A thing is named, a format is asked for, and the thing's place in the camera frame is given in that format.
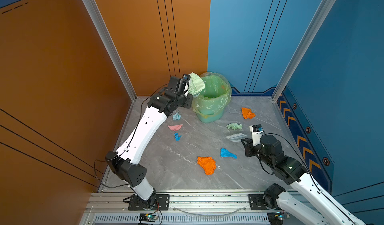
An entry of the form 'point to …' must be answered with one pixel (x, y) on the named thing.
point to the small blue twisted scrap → (177, 137)
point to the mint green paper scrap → (235, 126)
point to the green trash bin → (210, 113)
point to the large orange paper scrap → (208, 163)
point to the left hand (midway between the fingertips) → (187, 95)
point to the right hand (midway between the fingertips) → (241, 140)
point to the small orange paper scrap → (247, 113)
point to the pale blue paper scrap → (176, 116)
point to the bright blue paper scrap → (225, 153)
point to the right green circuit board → (276, 218)
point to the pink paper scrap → (176, 127)
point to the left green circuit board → (148, 217)
